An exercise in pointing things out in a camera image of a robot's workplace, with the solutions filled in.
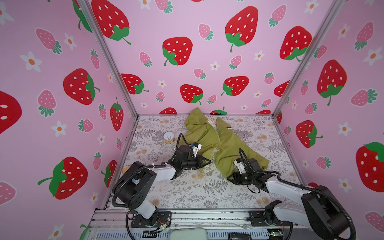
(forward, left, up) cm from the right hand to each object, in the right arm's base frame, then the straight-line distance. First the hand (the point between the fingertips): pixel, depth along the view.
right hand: (228, 178), depth 86 cm
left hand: (+4, +11, +10) cm, 15 cm away
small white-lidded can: (+22, +41, +5) cm, 47 cm away
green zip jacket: (+25, +7, +5) cm, 26 cm away
